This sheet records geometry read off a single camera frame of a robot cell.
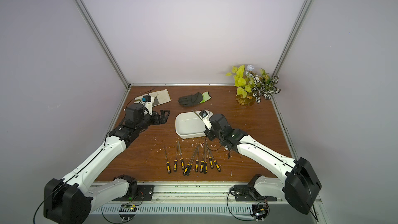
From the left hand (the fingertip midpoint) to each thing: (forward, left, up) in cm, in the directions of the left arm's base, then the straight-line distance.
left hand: (164, 110), depth 80 cm
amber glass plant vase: (+22, -52, -18) cm, 59 cm away
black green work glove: (+24, -13, -19) cm, 34 cm away
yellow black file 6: (-19, -17, -21) cm, 33 cm away
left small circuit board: (-42, +15, -25) cm, 51 cm away
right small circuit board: (-41, -47, -22) cm, 66 cm away
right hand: (-4, -23, -4) cm, 24 cm away
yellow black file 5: (-21, -14, -20) cm, 32 cm away
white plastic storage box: (+4, -11, -22) cm, 25 cm away
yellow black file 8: (-18, -25, -20) cm, 37 cm away
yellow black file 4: (-18, -9, -20) cm, 28 cm away
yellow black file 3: (-19, -6, -21) cm, 29 cm away
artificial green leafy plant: (+17, -54, +3) cm, 57 cm away
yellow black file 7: (-20, -20, -20) cm, 35 cm away
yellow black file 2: (-20, -1, -21) cm, 29 cm away
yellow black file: (0, -17, -4) cm, 17 cm away
